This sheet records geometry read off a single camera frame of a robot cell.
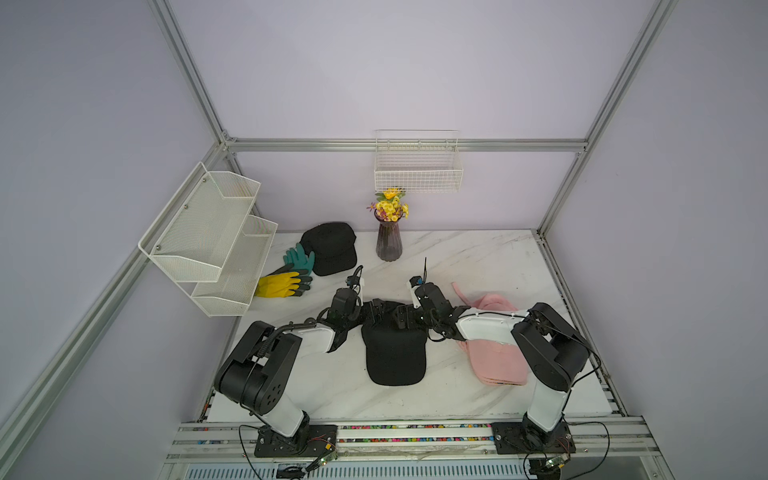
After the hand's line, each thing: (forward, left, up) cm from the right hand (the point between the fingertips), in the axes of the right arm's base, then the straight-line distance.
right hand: (406, 314), depth 95 cm
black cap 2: (-10, +3, +3) cm, 11 cm away
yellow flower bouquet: (+26, +4, +24) cm, 35 cm away
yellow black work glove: (+12, +42, +1) cm, 44 cm away
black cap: (+29, +27, +3) cm, 39 cm away
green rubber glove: (+24, +40, 0) cm, 47 cm away
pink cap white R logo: (-17, -23, +2) cm, 29 cm away
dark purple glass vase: (+25, +5, +5) cm, 26 cm away
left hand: (+1, +9, +2) cm, 10 cm away
